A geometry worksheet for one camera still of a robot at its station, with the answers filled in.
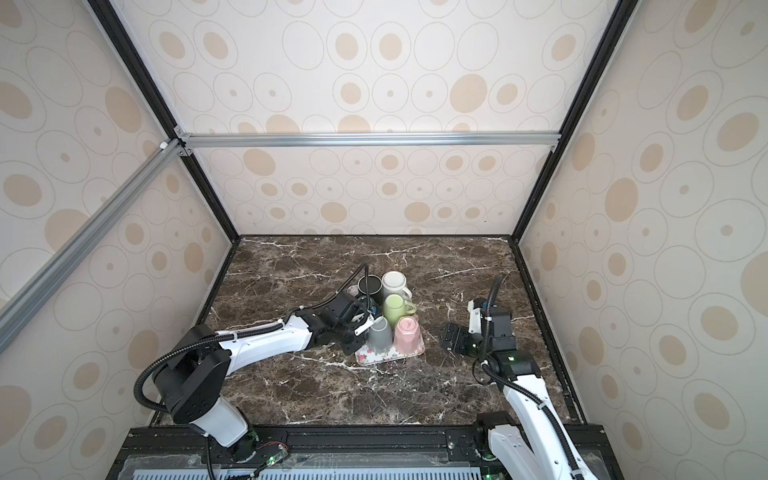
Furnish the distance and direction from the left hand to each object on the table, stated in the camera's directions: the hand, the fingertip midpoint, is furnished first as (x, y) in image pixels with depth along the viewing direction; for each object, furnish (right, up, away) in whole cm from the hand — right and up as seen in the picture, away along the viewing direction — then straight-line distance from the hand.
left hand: (372, 336), depth 87 cm
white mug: (+7, +15, +11) cm, 20 cm away
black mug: (+1, +14, +5) cm, 15 cm away
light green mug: (+7, +8, +1) cm, 11 cm away
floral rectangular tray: (-2, -6, +2) cm, 7 cm away
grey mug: (+3, 0, -3) cm, 4 cm away
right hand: (+25, +2, -6) cm, 26 cm away
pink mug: (+10, +1, -3) cm, 11 cm away
